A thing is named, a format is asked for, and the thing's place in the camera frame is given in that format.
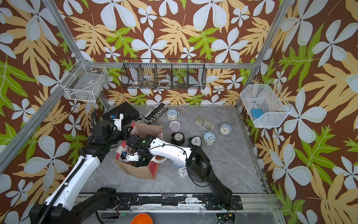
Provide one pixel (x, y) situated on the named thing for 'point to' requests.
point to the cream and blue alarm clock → (172, 114)
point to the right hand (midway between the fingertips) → (139, 164)
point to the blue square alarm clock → (178, 162)
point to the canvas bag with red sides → (140, 129)
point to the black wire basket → (164, 73)
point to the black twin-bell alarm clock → (177, 138)
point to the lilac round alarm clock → (174, 126)
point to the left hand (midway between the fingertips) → (131, 125)
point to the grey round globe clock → (225, 129)
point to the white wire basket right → (264, 105)
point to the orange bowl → (141, 218)
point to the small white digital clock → (182, 171)
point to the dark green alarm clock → (195, 141)
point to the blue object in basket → (257, 112)
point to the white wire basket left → (85, 81)
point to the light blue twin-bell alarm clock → (209, 137)
